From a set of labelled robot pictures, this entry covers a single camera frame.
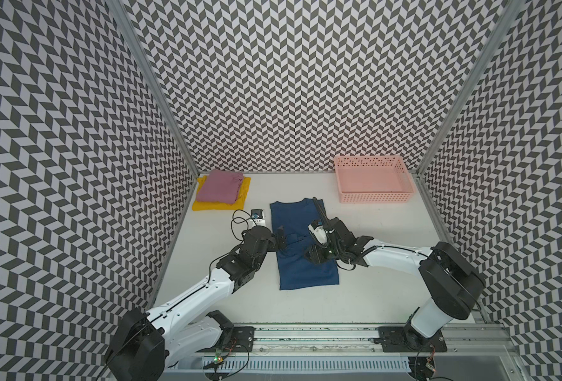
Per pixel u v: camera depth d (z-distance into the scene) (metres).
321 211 1.02
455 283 0.47
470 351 0.73
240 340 0.72
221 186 1.08
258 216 0.69
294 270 0.85
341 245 0.69
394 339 0.73
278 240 0.62
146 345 0.38
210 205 1.05
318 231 0.80
